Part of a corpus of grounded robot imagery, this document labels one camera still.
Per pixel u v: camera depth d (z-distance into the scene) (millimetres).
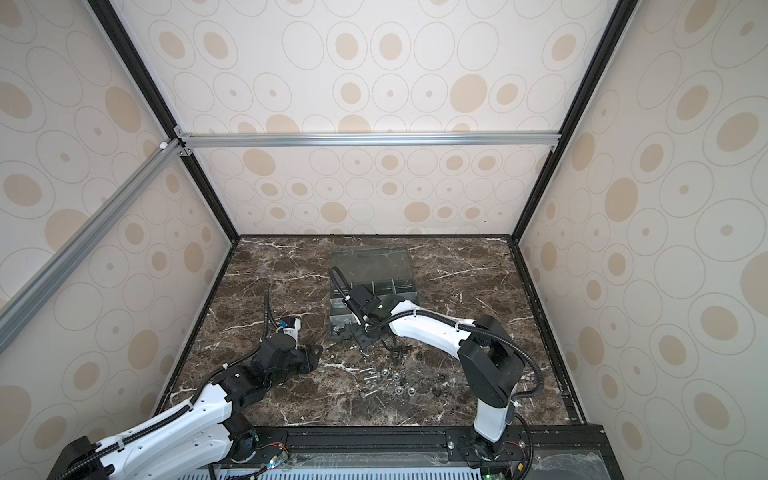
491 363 459
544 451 733
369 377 842
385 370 853
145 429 458
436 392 814
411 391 815
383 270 1111
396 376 851
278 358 617
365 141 935
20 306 514
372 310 634
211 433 601
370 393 815
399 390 826
